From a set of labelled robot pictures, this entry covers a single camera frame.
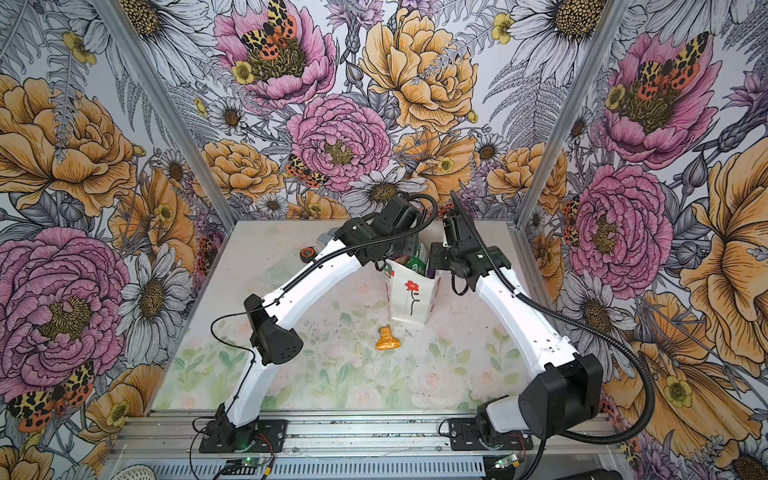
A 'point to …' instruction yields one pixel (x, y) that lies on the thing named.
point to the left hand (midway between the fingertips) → (403, 244)
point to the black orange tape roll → (307, 254)
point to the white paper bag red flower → (412, 294)
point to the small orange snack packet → (386, 340)
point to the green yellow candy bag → (420, 260)
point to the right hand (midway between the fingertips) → (438, 262)
